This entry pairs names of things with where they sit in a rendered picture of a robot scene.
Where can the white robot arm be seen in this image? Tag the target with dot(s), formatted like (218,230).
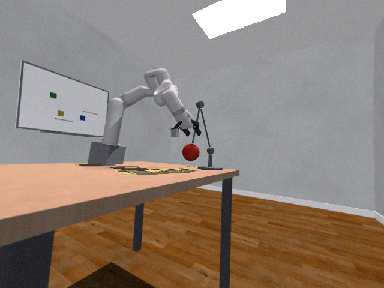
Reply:
(160,86)

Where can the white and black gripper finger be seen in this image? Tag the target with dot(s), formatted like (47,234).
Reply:
(197,130)
(186,131)

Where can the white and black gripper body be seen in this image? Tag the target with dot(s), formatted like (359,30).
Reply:
(186,118)

